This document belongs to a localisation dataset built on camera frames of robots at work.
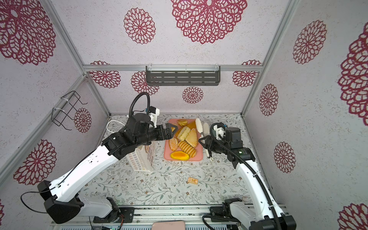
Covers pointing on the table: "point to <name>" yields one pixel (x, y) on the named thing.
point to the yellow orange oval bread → (179, 155)
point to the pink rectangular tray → (192, 139)
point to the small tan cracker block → (191, 180)
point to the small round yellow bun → (182, 122)
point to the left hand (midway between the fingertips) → (169, 130)
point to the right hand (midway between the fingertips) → (202, 139)
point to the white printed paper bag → (143, 158)
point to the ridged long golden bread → (187, 148)
